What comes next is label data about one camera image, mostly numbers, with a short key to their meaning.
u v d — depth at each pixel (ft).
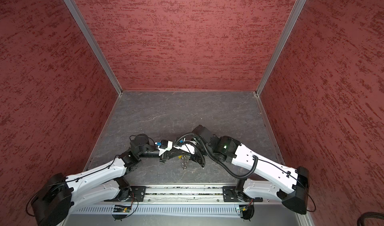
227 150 1.54
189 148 1.72
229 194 2.43
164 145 1.92
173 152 2.14
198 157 1.92
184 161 2.78
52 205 1.30
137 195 2.43
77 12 2.54
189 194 2.48
